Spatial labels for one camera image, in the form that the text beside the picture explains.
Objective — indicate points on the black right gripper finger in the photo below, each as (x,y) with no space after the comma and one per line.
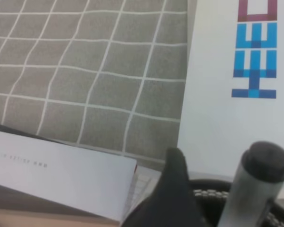
(170,204)

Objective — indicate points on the white marker with black cap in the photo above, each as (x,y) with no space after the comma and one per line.
(258,180)

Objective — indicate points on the black mesh pen holder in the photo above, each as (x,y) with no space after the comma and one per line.
(211,196)

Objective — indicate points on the AgileX robot brochure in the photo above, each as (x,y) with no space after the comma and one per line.
(102,184)

